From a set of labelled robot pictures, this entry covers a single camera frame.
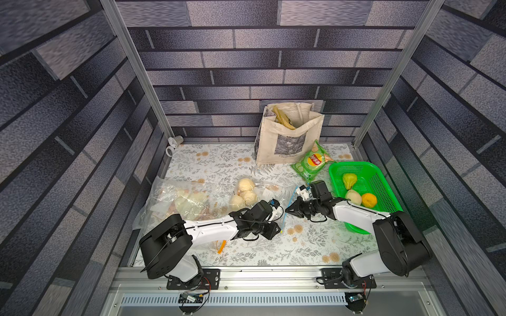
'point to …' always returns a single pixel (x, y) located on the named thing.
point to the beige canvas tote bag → (277, 144)
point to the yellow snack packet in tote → (282, 118)
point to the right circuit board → (356, 301)
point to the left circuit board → (184, 297)
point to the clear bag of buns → (247, 191)
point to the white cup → (174, 141)
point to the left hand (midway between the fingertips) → (280, 229)
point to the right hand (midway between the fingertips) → (284, 209)
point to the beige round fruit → (355, 197)
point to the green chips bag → (313, 163)
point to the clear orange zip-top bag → (190, 201)
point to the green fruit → (350, 179)
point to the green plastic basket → (369, 180)
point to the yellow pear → (369, 200)
